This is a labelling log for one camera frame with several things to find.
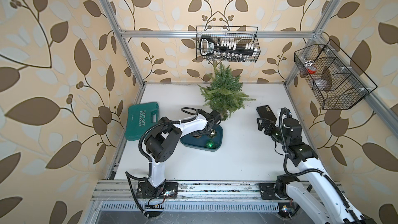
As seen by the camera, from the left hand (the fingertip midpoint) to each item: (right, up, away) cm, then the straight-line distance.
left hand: (199, 130), depth 92 cm
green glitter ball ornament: (+7, -6, -8) cm, 12 cm away
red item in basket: (+60, +34, -12) cm, 70 cm away
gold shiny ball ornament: (+8, -1, -3) cm, 8 cm away
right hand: (+35, +7, -12) cm, 37 cm away
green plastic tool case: (-37, +7, +4) cm, 38 cm away
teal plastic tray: (+4, -6, -6) cm, 9 cm away
